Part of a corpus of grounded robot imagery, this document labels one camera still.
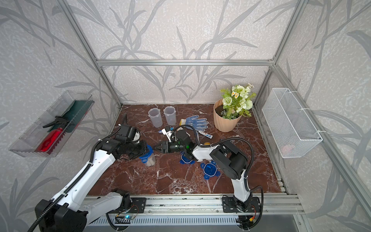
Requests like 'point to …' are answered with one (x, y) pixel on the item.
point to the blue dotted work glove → (199, 123)
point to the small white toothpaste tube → (206, 135)
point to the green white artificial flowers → (237, 99)
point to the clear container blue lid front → (149, 159)
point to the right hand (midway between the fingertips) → (154, 149)
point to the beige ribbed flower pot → (222, 124)
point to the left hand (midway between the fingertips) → (150, 149)
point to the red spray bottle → (53, 139)
